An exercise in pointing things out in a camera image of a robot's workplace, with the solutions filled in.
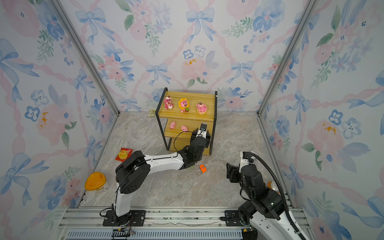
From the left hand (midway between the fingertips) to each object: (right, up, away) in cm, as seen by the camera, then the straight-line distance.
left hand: (204, 129), depth 85 cm
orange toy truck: (0, -24, +4) cm, 24 cm away
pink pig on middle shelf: (-19, +2, +3) cm, 19 cm away
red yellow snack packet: (-50, -16, +9) cm, 53 cm away
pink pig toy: (-12, +1, +1) cm, 12 cm away
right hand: (+13, -17, -12) cm, 24 cm away
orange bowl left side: (-57, -27, -8) cm, 63 cm away
